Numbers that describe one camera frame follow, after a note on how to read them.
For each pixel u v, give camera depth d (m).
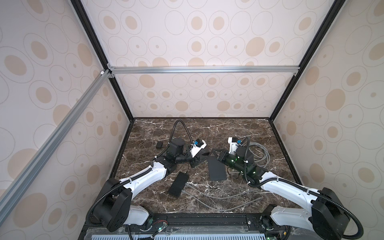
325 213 0.41
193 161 0.70
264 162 0.95
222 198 0.81
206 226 0.73
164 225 0.71
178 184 0.87
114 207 0.41
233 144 0.73
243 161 0.58
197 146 0.67
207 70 0.93
